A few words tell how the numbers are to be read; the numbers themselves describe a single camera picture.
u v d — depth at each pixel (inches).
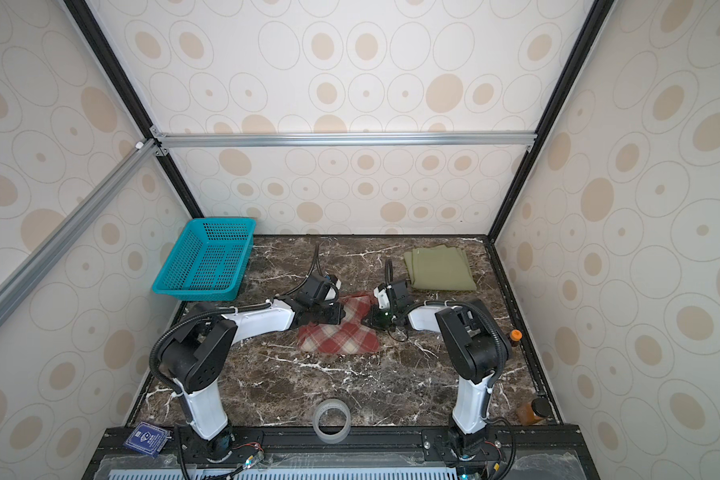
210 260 44.4
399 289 32.0
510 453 27.8
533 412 28.1
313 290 29.4
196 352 19.1
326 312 32.1
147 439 28.7
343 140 36.0
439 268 43.0
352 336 35.4
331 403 30.5
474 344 20.0
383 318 33.8
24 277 21.8
